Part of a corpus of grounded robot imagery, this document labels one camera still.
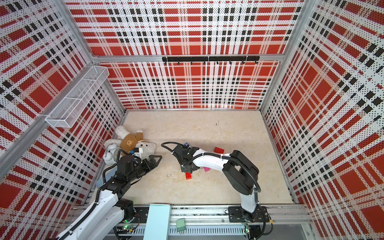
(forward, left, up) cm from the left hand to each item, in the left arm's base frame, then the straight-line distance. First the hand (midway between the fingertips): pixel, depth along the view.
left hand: (160, 160), depth 82 cm
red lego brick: (-5, -15, -10) cm, 19 cm away
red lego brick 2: (+12, -35, -11) cm, 38 cm away
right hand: (-1, -17, -8) cm, 19 cm away
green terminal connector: (-29, -13, -9) cm, 33 cm away
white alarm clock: (+2, +29, +1) cm, 29 cm away
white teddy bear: (+14, +25, -3) cm, 29 cm away
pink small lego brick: (-2, -26, -9) cm, 28 cm away
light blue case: (-13, +16, +15) cm, 26 cm away
